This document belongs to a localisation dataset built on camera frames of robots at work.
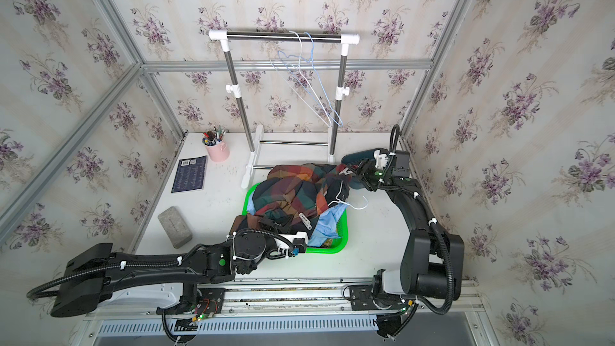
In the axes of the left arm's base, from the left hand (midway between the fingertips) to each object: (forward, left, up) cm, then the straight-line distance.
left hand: (290, 212), depth 71 cm
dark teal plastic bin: (+35, -27, -16) cm, 47 cm away
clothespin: (+18, -19, -3) cm, 26 cm away
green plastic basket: (-4, -14, -17) cm, 23 cm away
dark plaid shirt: (+6, -1, +1) cm, 6 cm away
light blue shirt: (0, -12, -9) cm, 15 cm away
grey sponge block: (+3, +43, -17) cm, 47 cm away
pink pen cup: (+38, +35, -16) cm, 54 cm away
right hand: (+18, -23, -2) cm, 29 cm away
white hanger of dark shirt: (+3, -15, +1) cm, 16 cm away
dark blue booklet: (+28, +46, -20) cm, 57 cm away
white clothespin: (-4, -4, +2) cm, 6 cm away
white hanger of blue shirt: (+57, -17, -15) cm, 61 cm away
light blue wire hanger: (+66, -11, +3) cm, 67 cm away
